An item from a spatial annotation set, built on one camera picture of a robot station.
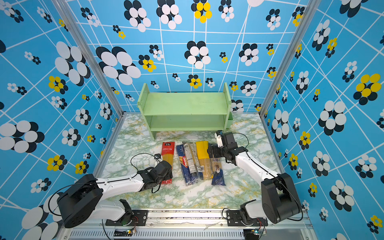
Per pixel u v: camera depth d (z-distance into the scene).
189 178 0.83
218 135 0.80
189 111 0.82
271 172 0.46
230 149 0.66
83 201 0.42
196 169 0.85
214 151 0.79
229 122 0.90
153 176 0.67
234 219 0.72
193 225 0.72
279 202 0.42
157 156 0.79
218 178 0.83
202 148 0.97
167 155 0.94
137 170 0.91
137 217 0.73
